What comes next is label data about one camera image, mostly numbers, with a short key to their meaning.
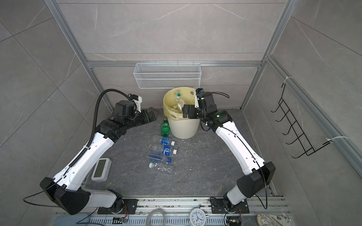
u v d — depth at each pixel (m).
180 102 0.92
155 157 0.86
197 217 0.67
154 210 0.73
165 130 1.03
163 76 1.00
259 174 0.40
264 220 0.67
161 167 0.84
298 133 0.66
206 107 0.53
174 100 0.94
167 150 0.88
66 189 0.38
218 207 0.73
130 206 0.73
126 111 0.53
